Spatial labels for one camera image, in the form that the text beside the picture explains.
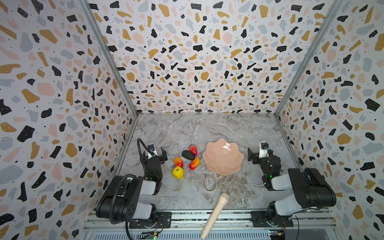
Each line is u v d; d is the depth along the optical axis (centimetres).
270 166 70
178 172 85
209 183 87
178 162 90
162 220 73
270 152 85
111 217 39
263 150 79
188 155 95
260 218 74
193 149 97
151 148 75
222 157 97
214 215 75
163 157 85
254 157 83
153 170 66
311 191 45
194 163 91
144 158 78
